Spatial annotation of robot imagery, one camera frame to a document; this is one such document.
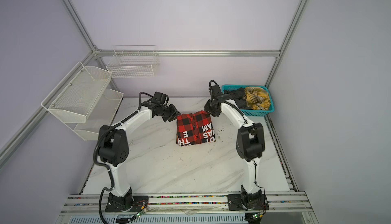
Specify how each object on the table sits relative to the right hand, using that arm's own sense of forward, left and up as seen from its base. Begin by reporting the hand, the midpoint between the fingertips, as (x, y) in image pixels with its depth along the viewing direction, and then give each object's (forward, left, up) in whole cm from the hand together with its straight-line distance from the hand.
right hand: (205, 109), depth 94 cm
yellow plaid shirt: (+13, -36, -3) cm, 39 cm away
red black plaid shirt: (-12, +6, -4) cm, 14 cm away
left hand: (-4, +16, 0) cm, 16 cm away
